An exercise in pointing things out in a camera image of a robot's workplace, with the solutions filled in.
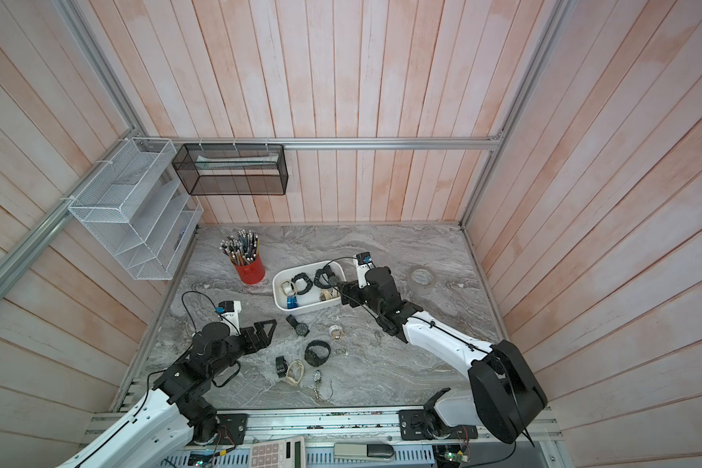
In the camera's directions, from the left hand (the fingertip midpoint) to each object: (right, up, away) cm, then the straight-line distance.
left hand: (266, 330), depth 80 cm
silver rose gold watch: (+20, -3, +10) cm, 22 cm away
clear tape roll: (+51, +13, +24) cm, 57 cm away
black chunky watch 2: (+13, +12, +19) cm, 25 cm away
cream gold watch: (+16, +8, +12) cm, 22 cm away
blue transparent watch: (+5, +6, +10) cm, 13 cm away
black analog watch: (+8, -2, +10) cm, 13 cm away
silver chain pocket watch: (+14, -14, +1) cm, 20 cm away
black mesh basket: (-18, +52, +22) cm, 59 cm away
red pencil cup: (-9, +15, +18) cm, 26 cm away
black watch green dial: (+18, +13, +19) cm, 29 cm away
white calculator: (+8, -26, -12) cm, 30 cm away
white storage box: (+11, +5, +18) cm, 21 cm away
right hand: (+24, +14, +5) cm, 28 cm away
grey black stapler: (+26, -25, -13) cm, 39 cm away
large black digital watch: (+13, -8, +1) cm, 15 cm away
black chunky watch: (+10, +12, +18) cm, 24 cm away
